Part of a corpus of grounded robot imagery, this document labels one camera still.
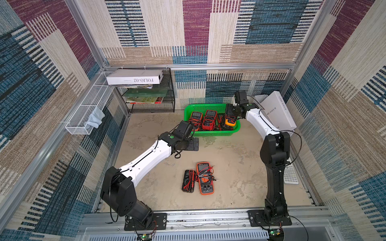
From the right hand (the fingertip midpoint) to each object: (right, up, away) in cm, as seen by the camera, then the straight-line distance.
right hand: (230, 107), depth 100 cm
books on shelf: (-53, +7, -6) cm, 54 cm away
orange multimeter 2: (-17, -40, -17) cm, 47 cm away
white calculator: (+31, -40, -13) cm, 52 cm away
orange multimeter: (-23, -8, +5) cm, 24 cm away
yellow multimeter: (-1, -9, -6) cm, 11 cm away
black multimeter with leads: (-26, -40, -16) cm, 51 cm away
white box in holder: (+27, -4, -9) cm, 28 cm away
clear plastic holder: (+22, +7, +5) cm, 24 cm away
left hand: (-26, -21, -16) cm, 37 cm away
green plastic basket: (-3, +1, +16) cm, 16 cm away
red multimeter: (-13, -9, +2) cm, 16 cm away
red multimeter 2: (-5, -5, +10) cm, 13 cm away
